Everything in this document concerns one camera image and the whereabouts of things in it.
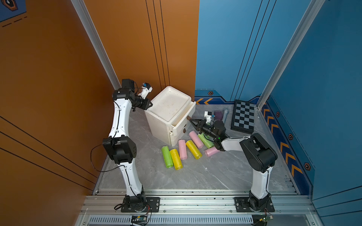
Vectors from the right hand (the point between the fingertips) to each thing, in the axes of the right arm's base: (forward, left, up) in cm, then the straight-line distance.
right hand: (190, 120), depth 86 cm
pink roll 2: (-7, -7, -16) cm, 19 cm away
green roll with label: (-6, -12, -16) cm, 21 cm away
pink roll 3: (-11, +5, -17) cm, 20 cm away
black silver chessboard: (+18, -41, -16) cm, 48 cm away
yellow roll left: (-17, +9, -17) cm, 26 cm away
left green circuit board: (-47, +25, -22) cm, 57 cm away
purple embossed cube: (+17, -22, -15) cm, 32 cm away
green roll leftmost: (-16, +14, -17) cm, 27 cm away
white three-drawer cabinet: (-1, +13, +5) cm, 14 cm away
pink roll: (-13, -13, -16) cm, 24 cm away
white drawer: (-2, +5, +3) cm, 6 cm away
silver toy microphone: (+22, -29, -17) cm, 40 cm away
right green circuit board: (-47, -38, -20) cm, 64 cm away
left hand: (+10, +25, +7) cm, 28 cm away
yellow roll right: (-11, -2, -17) cm, 20 cm away
